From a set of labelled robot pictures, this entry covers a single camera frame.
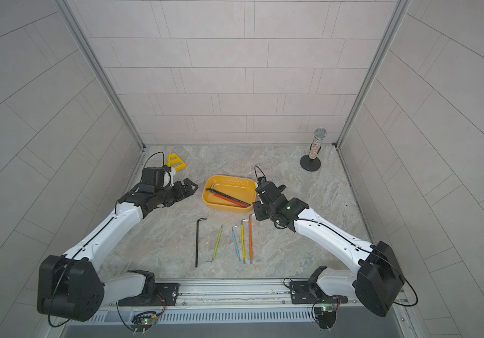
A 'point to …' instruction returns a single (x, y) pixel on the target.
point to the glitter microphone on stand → (311, 163)
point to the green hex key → (217, 244)
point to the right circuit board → (326, 316)
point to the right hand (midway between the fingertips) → (258, 206)
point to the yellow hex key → (243, 239)
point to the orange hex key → (251, 238)
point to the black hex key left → (198, 220)
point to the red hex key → (228, 200)
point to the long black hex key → (228, 196)
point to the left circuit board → (142, 322)
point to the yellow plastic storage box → (240, 188)
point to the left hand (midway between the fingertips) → (194, 187)
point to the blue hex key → (232, 231)
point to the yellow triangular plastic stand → (174, 160)
